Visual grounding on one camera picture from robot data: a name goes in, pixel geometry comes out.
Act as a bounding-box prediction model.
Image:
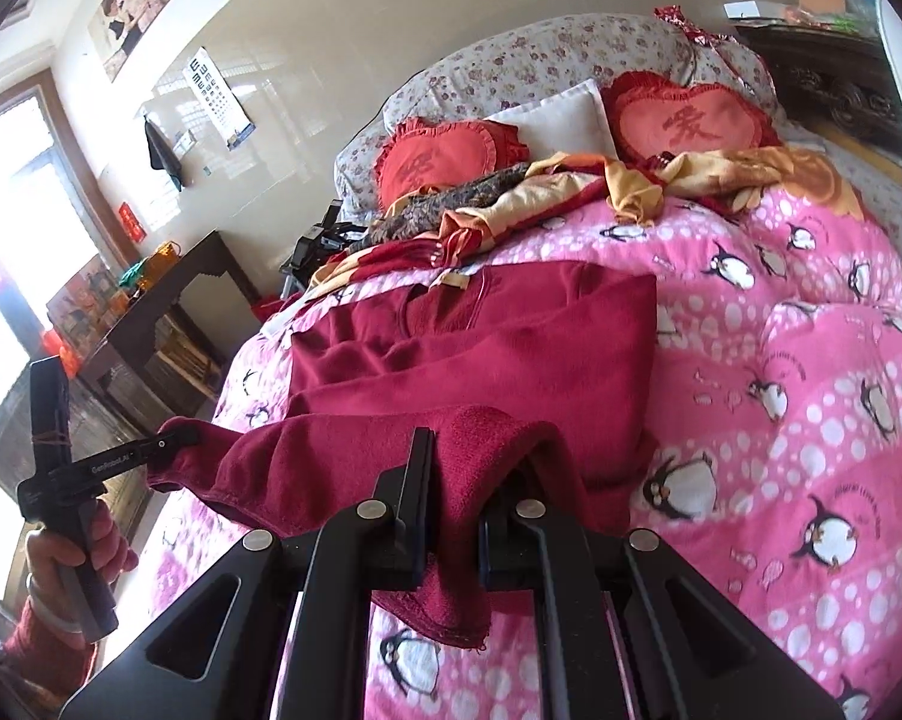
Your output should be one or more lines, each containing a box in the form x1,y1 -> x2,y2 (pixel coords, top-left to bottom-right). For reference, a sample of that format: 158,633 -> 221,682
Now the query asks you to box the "wall calendar poster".
184,47 -> 256,151

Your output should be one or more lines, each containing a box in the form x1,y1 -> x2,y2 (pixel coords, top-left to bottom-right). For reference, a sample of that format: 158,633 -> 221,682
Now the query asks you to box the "right red heart pillow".
601,71 -> 781,163

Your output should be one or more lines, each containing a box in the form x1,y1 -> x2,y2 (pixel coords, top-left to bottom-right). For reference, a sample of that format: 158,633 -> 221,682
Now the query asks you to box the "pink penguin quilt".
146,185 -> 902,720

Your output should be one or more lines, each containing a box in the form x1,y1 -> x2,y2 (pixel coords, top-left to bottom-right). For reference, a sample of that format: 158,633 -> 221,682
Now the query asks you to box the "dark red fleece sweater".
146,260 -> 657,649

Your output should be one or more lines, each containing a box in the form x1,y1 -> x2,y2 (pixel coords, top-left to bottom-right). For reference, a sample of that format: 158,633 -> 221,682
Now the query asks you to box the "framed family photo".
88,0 -> 171,82

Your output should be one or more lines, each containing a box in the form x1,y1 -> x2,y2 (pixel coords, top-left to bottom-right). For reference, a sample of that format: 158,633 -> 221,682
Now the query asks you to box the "orange red patterned blanket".
304,146 -> 866,301

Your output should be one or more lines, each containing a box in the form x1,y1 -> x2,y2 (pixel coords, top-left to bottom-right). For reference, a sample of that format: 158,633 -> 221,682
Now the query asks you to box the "floral folded duvet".
334,5 -> 784,223

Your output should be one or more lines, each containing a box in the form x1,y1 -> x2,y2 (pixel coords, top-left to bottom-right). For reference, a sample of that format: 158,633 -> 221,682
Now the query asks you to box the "black device beside bed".
278,200 -> 366,299

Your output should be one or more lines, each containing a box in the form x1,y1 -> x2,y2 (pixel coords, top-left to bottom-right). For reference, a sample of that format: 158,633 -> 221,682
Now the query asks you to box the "dark carved wooden cabinet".
736,21 -> 902,171

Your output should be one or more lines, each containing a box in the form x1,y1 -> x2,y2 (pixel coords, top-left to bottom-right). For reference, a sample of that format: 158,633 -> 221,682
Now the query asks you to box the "red heart pillow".
601,71 -> 781,163
374,117 -> 529,211

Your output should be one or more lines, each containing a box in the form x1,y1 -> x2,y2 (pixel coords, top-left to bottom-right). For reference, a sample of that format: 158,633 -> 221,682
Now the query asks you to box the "left hand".
22,499 -> 140,616

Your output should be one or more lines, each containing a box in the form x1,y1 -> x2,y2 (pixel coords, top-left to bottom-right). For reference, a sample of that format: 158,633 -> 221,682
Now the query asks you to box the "red sleeve forearm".
3,569 -> 98,697

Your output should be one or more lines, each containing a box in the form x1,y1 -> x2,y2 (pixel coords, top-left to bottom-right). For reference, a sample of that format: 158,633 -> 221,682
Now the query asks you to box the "dark hanging cloth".
145,119 -> 185,192

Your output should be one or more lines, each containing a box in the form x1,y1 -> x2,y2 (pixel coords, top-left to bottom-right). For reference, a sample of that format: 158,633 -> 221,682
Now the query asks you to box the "dark wooden side table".
78,231 -> 262,434

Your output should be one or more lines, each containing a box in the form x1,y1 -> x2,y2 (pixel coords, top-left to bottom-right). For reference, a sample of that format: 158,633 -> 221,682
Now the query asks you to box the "red wall sticker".
117,202 -> 146,244

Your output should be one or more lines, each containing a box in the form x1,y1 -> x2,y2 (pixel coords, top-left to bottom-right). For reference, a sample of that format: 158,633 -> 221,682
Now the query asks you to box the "left red heart pillow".
374,117 -> 529,211

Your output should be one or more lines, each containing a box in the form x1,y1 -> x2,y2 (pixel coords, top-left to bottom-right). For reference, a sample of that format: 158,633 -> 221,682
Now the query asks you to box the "white square pillow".
492,78 -> 617,161

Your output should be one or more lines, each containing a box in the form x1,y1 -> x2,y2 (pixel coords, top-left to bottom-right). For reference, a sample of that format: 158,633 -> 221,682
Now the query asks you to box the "brown patterned garment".
353,163 -> 531,250

